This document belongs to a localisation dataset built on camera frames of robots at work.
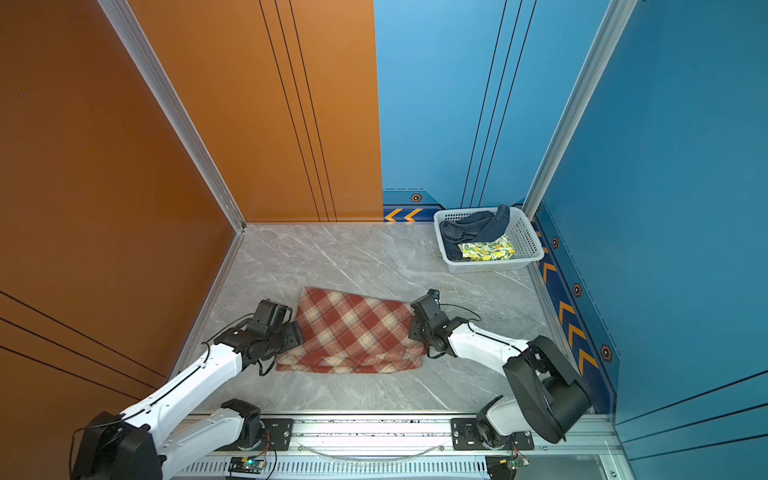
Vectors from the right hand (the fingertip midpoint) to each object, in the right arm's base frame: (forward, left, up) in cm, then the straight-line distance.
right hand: (413, 328), depth 90 cm
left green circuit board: (-34, +43, -3) cm, 55 cm away
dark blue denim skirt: (+32, -22, +11) cm, 40 cm away
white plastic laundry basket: (+29, -42, +4) cm, 51 cm away
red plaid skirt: (-2, +19, +1) cm, 19 cm away
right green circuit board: (-33, -24, -2) cm, 41 cm away
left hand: (-3, +35, +4) cm, 35 cm away
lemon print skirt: (+25, -30, +7) cm, 40 cm away
